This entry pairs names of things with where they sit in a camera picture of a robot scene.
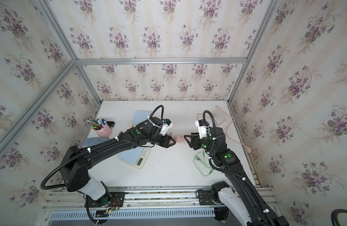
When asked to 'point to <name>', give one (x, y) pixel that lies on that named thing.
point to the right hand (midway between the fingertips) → (192, 135)
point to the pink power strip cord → (247, 149)
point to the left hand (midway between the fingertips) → (174, 142)
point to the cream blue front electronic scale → (136, 157)
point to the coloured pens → (97, 124)
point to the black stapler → (111, 124)
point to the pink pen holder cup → (105, 132)
